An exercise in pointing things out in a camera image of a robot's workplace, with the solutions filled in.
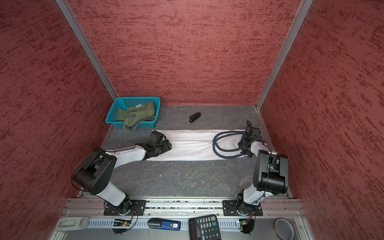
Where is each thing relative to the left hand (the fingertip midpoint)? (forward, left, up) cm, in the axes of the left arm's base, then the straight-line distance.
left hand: (167, 149), depth 95 cm
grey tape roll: (-41, -62, -2) cm, 74 cm away
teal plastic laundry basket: (+21, +41, +6) cm, 47 cm away
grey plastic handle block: (-40, +39, +2) cm, 55 cm away
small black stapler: (+27, -17, +1) cm, 32 cm away
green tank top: (+18, +24, +12) cm, 32 cm away
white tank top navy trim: (+3, -22, +2) cm, 22 cm away
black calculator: (-41, -23, +2) cm, 47 cm away
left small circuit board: (-39, +19, -4) cm, 43 cm away
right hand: (+2, -48, +1) cm, 48 cm away
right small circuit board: (-39, -45, -2) cm, 59 cm away
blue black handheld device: (-40, -5, +4) cm, 40 cm away
